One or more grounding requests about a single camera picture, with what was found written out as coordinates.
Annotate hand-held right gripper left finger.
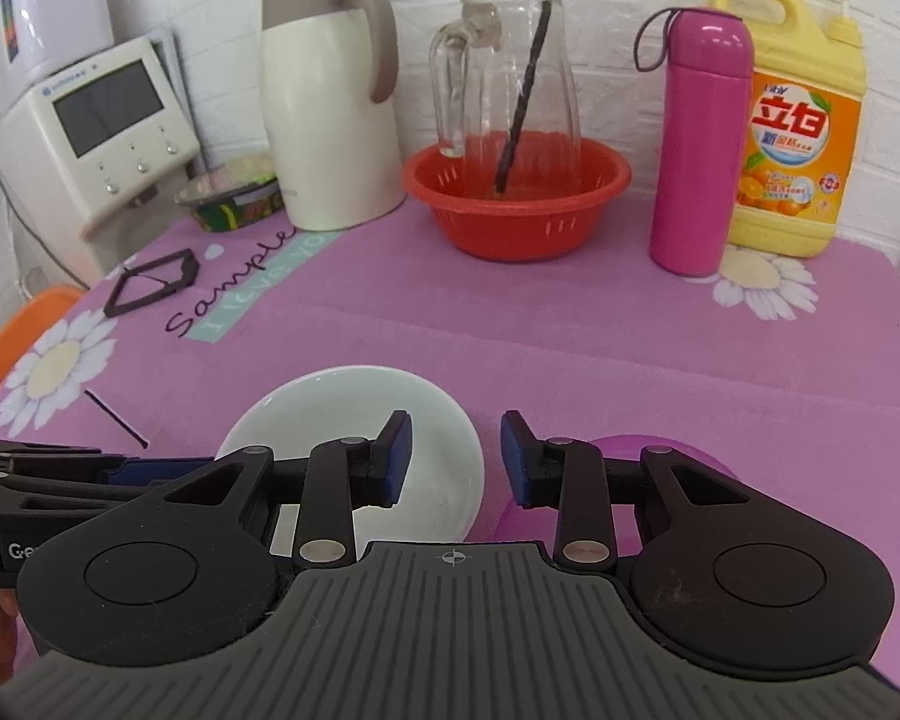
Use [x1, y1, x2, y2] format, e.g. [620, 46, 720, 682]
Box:
[131, 411, 415, 568]

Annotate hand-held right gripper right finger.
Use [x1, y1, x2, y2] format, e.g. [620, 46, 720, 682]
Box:
[499, 411, 758, 571]

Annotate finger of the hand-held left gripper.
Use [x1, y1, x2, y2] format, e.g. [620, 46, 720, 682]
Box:
[0, 476, 167, 535]
[0, 436, 218, 488]

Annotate red bowl white inside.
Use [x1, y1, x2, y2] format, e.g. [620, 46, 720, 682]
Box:
[216, 366, 486, 542]

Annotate purple plastic bowl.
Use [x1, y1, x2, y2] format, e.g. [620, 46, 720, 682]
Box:
[495, 433, 740, 542]

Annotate pink floral tablecloth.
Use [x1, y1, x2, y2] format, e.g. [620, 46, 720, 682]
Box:
[0, 195, 900, 691]

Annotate orange stool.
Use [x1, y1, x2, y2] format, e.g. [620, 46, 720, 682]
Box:
[0, 285, 83, 410]

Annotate red plastic basket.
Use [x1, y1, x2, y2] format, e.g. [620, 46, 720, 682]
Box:
[401, 139, 632, 262]

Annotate instant noodle bowl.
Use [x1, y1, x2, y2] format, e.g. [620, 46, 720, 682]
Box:
[176, 157, 286, 233]

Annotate white thermos jug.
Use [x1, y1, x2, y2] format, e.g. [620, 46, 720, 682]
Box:
[261, 0, 407, 232]

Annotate pink thermos bottle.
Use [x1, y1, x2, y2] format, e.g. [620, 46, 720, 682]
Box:
[636, 6, 756, 277]

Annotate white countertop appliance with screen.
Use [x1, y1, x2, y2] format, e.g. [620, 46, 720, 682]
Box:
[0, 36, 202, 278]

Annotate dark stirring stick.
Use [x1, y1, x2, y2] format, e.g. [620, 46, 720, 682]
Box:
[495, 0, 567, 197]

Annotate glass pitcher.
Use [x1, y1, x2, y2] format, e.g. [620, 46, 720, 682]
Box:
[429, 0, 582, 200]

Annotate yellow detergent bottle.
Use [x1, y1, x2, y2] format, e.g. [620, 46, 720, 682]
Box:
[709, 0, 881, 258]

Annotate black plastic frame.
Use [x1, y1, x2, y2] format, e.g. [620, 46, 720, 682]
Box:
[105, 249, 200, 317]

